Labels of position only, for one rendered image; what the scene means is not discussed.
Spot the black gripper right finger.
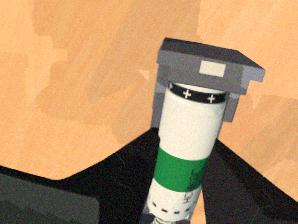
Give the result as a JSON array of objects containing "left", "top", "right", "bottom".
[{"left": 201, "top": 139, "right": 298, "bottom": 224}]

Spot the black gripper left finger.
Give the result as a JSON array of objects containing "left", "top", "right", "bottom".
[{"left": 0, "top": 127, "right": 161, "bottom": 224}]

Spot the white battery with green band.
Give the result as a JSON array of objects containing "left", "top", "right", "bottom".
[{"left": 148, "top": 83, "right": 227, "bottom": 221}]

